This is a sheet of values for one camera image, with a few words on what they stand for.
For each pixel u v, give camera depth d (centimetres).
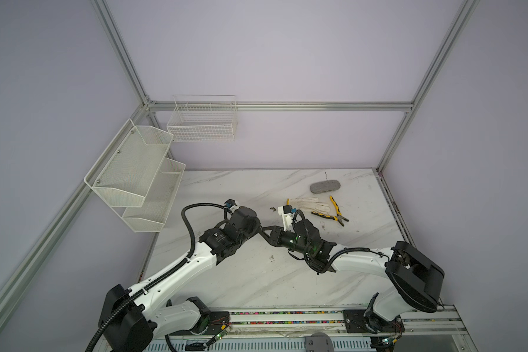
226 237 56
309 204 104
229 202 71
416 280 44
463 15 69
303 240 63
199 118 95
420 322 76
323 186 111
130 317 38
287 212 73
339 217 101
